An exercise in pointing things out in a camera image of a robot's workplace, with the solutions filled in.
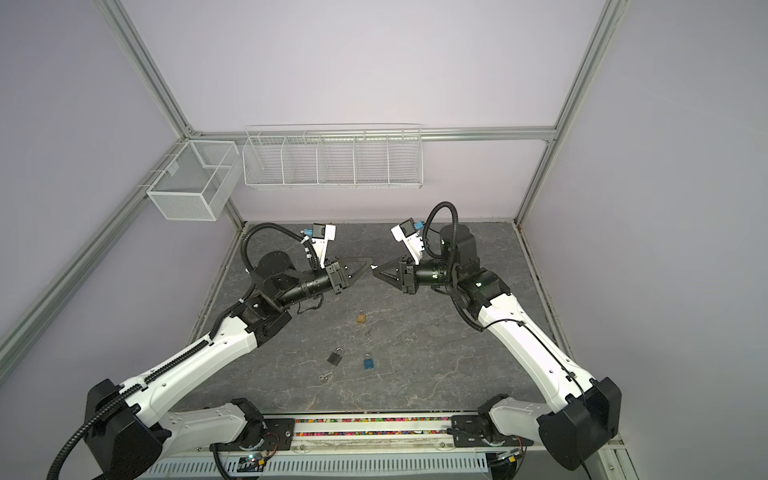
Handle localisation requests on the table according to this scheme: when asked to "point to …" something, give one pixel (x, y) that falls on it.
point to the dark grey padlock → (336, 356)
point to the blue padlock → (369, 362)
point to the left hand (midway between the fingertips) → (373, 267)
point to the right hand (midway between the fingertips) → (375, 275)
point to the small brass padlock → (361, 318)
